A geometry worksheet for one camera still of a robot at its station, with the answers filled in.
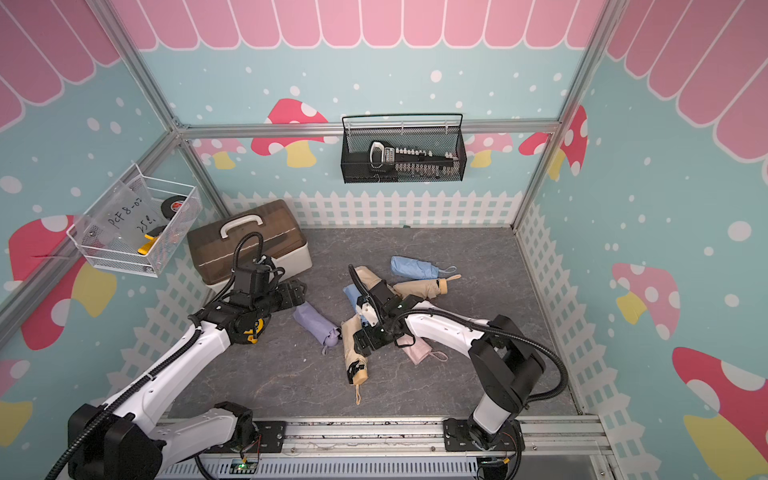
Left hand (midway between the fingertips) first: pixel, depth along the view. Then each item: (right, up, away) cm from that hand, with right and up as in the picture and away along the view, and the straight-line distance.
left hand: (294, 295), depth 83 cm
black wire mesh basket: (+15, +48, +14) cm, 52 cm away
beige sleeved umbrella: (+35, 0, +14) cm, 38 cm away
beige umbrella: (+18, -19, -2) cm, 26 cm away
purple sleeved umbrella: (+6, -11, +7) cm, 14 cm away
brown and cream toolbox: (-24, +13, +3) cm, 28 cm away
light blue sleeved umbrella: (+14, -1, +15) cm, 21 cm away
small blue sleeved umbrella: (+36, +6, +20) cm, 42 cm away
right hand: (+21, -14, +2) cm, 25 cm away
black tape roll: (-32, +24, -4) cm, 40 cm away
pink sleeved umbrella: (+35, -16, +2) cm, 38 cm away
